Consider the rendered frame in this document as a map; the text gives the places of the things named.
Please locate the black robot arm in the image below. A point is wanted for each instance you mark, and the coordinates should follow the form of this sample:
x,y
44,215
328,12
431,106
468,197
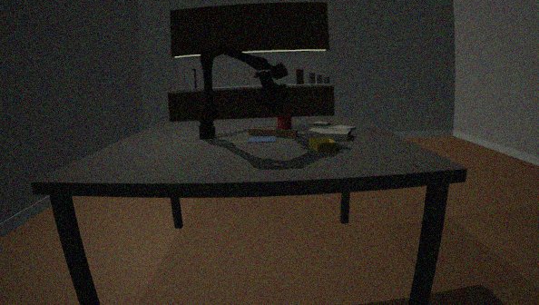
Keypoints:
x,y
210,111

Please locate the tan flat bar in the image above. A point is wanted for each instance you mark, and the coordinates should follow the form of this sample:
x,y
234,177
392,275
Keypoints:
x,y
273,132

